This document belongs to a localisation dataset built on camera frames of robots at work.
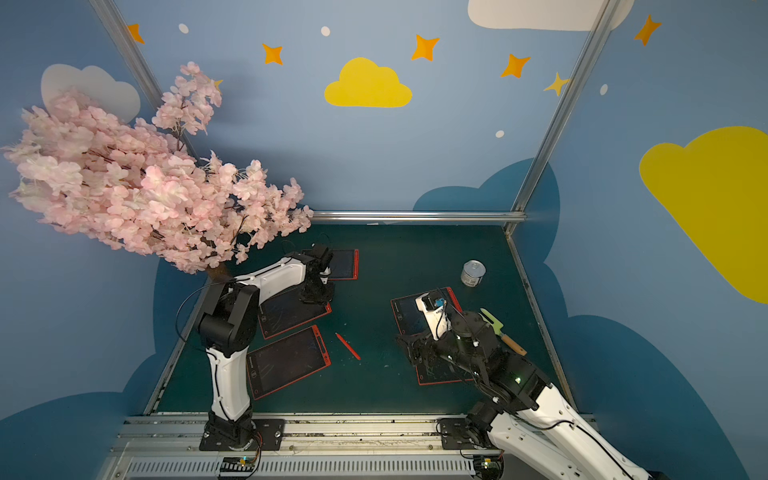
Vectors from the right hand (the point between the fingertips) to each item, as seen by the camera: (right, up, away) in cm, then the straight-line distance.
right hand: (417, 323), depth 69 cm
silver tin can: (+23, +10, +33) cm, 41 cm away
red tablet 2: (+1, -5, +27) cm, 28 cm away
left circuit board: (-44, -36, +4) cm, 57 cm away
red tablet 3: (+8, -19, +17) cm, 27 cm away
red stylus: (-20, -11, +22) cm, 32 cm away
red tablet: (-23, +12, +40) cm, 48 cm away
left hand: (-27, +1, +30) cm, 40 cm away
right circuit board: (+18, -37, +5) cm, 41 cm away
